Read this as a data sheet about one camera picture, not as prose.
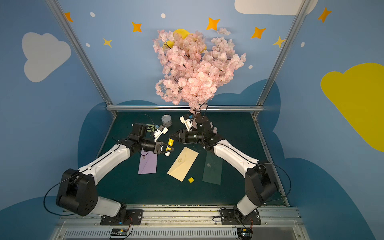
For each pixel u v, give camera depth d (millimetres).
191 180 860
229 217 735
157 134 738
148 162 941
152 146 714
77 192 423
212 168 926
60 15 710
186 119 729
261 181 447
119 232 718
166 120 1109
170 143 754
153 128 732
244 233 731
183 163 936
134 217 748
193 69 731
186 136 698
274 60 909
